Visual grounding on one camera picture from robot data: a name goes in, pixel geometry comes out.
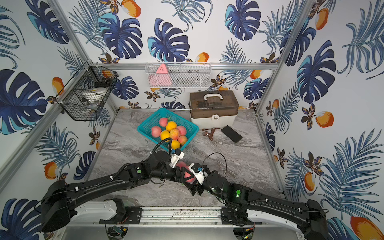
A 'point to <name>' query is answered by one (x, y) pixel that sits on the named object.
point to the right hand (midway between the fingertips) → (190, 172)
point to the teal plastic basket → (146, 127)
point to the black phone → (232, 134)
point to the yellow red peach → (171, 125)
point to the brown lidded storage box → (213, 109)
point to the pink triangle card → (161, 78)
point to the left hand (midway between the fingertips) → (191, 175)
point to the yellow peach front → (175, 144)
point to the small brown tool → (210, 134)
